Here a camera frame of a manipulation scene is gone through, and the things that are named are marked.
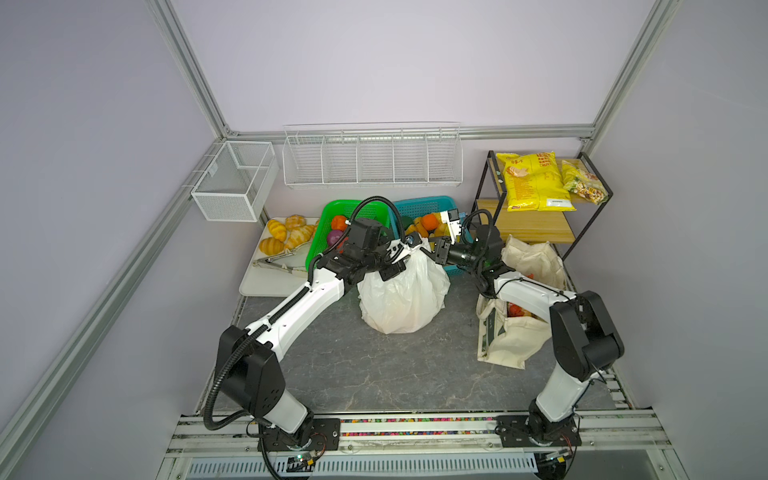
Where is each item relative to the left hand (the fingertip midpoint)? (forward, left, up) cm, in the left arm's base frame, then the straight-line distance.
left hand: (405, 254), depth 80 cm
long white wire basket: (+47, +8, 0) cm, 48 cm away
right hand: (+3, -3, +1) cm, 4 cm away
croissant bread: (+23, +47, -21) cm, 56 cm away
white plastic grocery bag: (-9, 0, -9) cm, 13 cm away
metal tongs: (+18, +48, -23) cm, 56 cm away
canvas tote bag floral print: (-21, -23, -7) cm, 32 cm away
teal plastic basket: (+35, -6, -16) cm, 39 cm away
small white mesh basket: (+39, +56, -3) cm, 68 cm away
